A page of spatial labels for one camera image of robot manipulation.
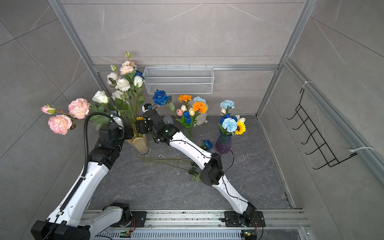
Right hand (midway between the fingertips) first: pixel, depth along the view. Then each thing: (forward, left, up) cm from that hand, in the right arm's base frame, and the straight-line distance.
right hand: (140, 123), depth 79 cm
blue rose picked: (+1, -38, -23) cm, 44 cm away
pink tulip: (+5, -21, +3) cm, 22 cm away
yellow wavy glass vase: (-5, +3, -10) cm, 12 cm away
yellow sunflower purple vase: (-4, -53, 0) cm, 54 cm away
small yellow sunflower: (+5, +1, -2) cm, 6 cm away
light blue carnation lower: (-8, -46, +7) cm, 47 cm away
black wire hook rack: (-19, -86, +2) cm, 88 cm away
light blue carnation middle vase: (+11, -32, +6) cm, 35 cm away
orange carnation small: (+13, -24, +6) cm, 28 cm away
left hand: (-3, +7, +4) cm, 9 cm away
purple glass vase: (-2, -47, -19) cm, 51 cm away
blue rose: (-15, -28, -27) cm, 42 cm away
